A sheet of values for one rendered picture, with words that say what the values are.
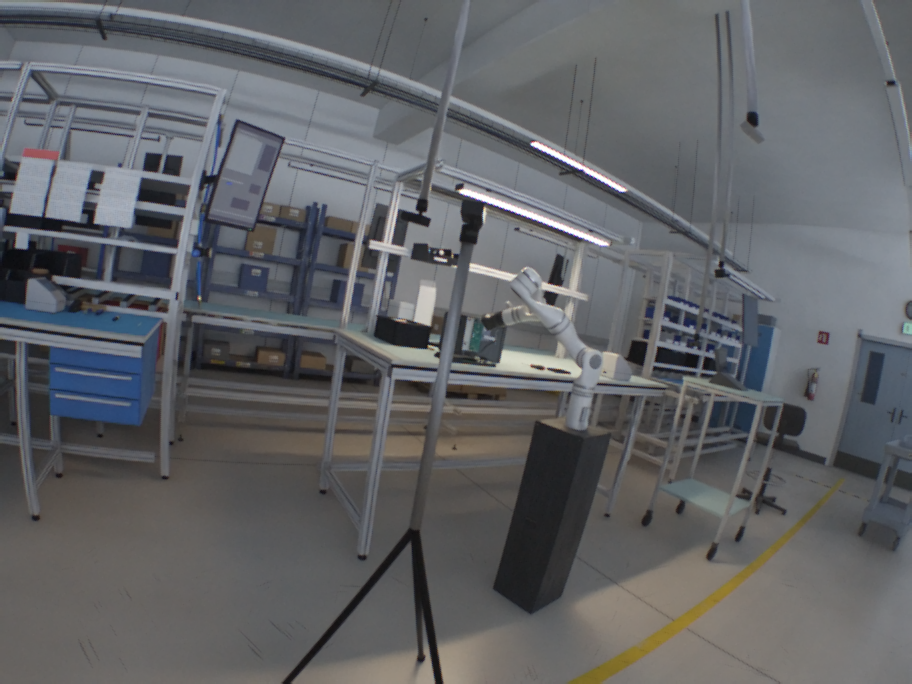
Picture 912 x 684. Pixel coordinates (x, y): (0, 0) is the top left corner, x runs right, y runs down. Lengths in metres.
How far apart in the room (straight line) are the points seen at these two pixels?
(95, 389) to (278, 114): 4.87
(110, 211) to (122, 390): 0.99
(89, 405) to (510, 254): 6.53
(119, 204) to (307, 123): 4.10
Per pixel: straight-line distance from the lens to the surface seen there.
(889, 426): 7.89
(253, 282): 5.40
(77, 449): 2.74
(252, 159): 2.30
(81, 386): 2.00
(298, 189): 6.04
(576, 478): 1.80
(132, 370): 1.93
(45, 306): 2.27
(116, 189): 2.55
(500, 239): 7.28
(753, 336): 5.48
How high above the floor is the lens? 1.25
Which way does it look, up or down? 5 degrees down
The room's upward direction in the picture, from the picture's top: 11 degrees clockwise
